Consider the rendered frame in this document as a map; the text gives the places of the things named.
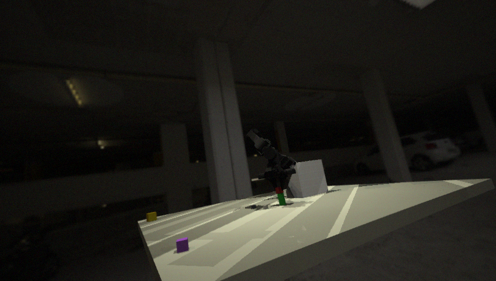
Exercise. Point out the yellow cube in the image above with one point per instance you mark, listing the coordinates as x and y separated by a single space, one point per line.
151 216

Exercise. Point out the purple block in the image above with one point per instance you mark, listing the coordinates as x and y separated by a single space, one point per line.
182 245

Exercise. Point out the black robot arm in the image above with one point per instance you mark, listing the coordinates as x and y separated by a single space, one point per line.
264 147

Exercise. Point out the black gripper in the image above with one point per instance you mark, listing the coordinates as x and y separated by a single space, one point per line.
283 174

